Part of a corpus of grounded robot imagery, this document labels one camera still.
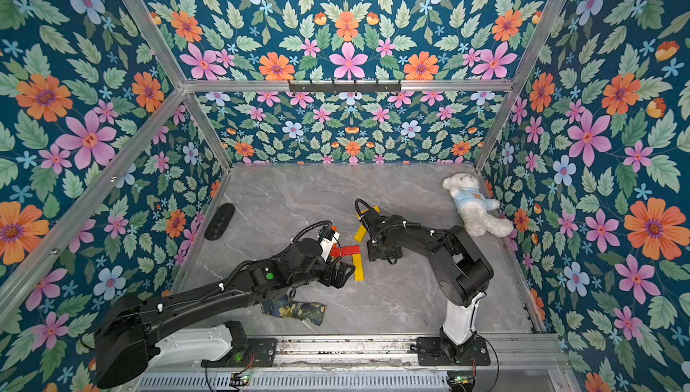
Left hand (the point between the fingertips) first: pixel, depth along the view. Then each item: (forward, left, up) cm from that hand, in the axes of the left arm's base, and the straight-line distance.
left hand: (348, 264), depth 76 cm
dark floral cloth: (-7, +20, -10) cm, 23 cm away
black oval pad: (+26, +48, -11) cm, 55 cm away
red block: (+11, 0, -12) cm, 16 cm away
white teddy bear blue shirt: (+21, -46, -5) cm, 51 cm away
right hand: (+10, -13, -14) cm, 22 cm away
